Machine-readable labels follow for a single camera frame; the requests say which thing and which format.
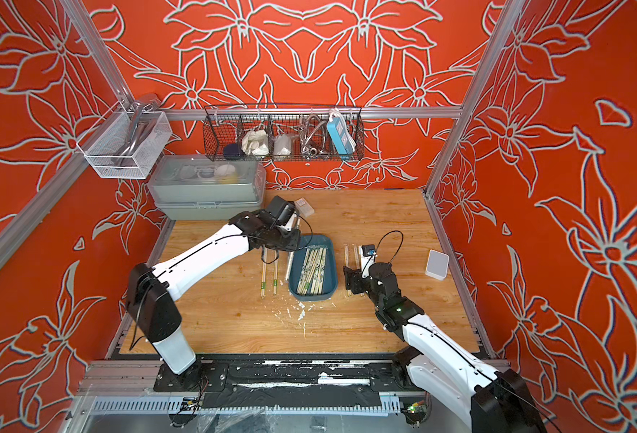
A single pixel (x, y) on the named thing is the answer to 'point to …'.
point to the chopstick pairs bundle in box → (311, 280)
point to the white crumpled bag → (254, 142)
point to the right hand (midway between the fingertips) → (349, 265)
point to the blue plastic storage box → (296, 262)
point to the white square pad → (437, 264)
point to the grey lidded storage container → (207, 187)
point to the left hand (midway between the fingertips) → (297, 239)
